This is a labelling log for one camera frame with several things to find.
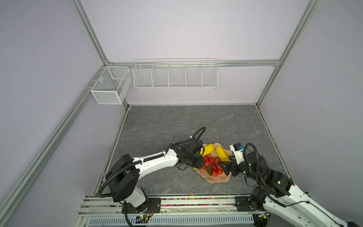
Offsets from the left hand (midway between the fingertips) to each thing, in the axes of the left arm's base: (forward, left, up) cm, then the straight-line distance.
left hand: (201, 165), depth 79 cm
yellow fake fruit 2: (+7, -14, -1) cm, 15 cm away
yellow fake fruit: (+10, -6, 0) cm, 12 cm away
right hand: (-1, -12, +8) cm, 14 cm away
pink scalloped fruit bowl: (-5, -12, -6) cm, 14 cm away
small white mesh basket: (+55, +58, +16) cm, 82 cm away
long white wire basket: (+63, -4, +19) cm, 65 cm away
